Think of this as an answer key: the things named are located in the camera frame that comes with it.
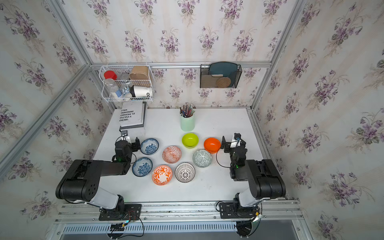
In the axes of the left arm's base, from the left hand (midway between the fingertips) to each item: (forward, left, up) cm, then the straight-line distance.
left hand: (132, 139), depth 92 cm
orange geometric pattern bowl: (-8, -25, -6) cm, 27 cm away
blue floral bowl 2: (-15, -8, -7) cm, 19 cm away
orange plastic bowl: (-2, -51, -4) cm, 51 cm away
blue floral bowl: (-2, -10, -6) cm, 12 cm away
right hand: (-1, -63, +4) cm, 63 cm away
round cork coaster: (+31, -58, +21) cm, 69 cm away
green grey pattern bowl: (-11, -44, -5) cm, 46 cm away
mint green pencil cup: (+14, -35, -2) cm, 38 cm away
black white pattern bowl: (-19, -34, -6) cm, 39 cm away
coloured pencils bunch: (+18, -34, +6) cm, 39 cm away
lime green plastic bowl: (+2, -37, -5) cm, 37 cm away
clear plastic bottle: (+20, +10, +24) cm, 33 cm away
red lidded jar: (+31, +14, +26) cm, 43 cm away
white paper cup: (+23, -7, +19) cm, 31 cm away
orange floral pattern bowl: (-21, -20, -6) cm, 30 cm away
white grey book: (+21, +5, 0) cm, 22 cm away
